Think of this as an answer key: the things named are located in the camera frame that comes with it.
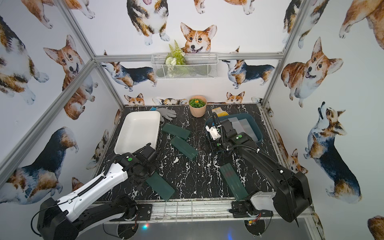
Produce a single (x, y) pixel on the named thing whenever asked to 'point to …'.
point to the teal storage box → (253, 119)
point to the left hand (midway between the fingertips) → (156, 171)
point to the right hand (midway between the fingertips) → (206, 144)
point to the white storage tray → (138, 129)
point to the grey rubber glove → (167, 113)
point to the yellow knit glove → (219, 112)
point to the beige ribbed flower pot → (197, 104)
